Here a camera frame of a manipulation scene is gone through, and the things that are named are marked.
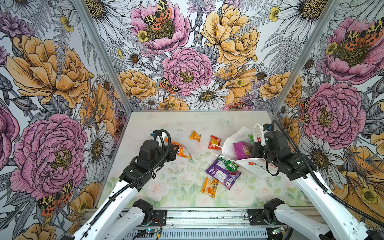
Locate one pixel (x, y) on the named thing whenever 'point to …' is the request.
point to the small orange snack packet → (195, 136)
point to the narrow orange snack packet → (209, 186)
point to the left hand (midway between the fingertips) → (179, 151)
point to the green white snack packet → (230, 165)
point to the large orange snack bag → (182, 151)
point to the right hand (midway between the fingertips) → (254, 148)
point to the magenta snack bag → (243, 150)
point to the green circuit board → (146, 233)
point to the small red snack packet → (214, 140)
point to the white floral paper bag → (255, 166)
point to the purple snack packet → (218, 171)
